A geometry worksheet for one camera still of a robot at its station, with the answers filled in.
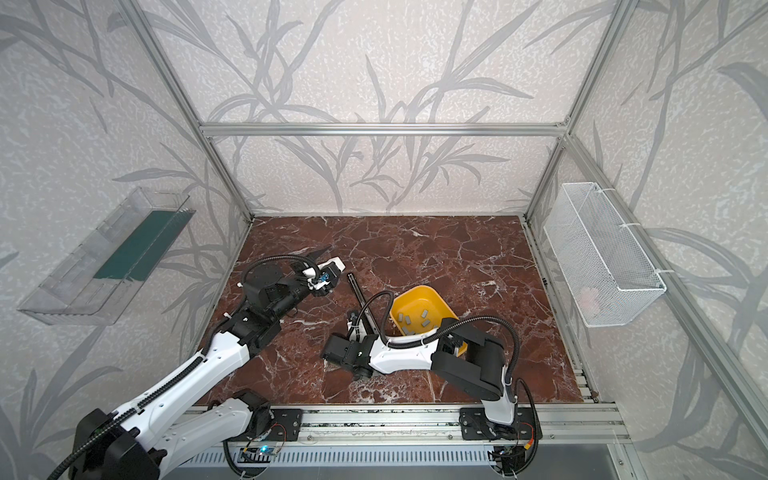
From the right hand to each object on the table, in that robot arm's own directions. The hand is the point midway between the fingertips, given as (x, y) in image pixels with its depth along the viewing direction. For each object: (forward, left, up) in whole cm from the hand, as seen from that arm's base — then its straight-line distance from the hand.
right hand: (355, 339), depth 87 cm
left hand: (+13, +2, +29) cm, 32 cm away
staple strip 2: (+6, -16, -1) cm, 17 cm away
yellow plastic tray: (+10, -20, -1) cm, 22 cm away
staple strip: (+8, -21, 0) cm, 22 cm away
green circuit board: (-27, +22, -3) cm, 35 cm away
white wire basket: (0, -57, +34) cm, 67 cm away
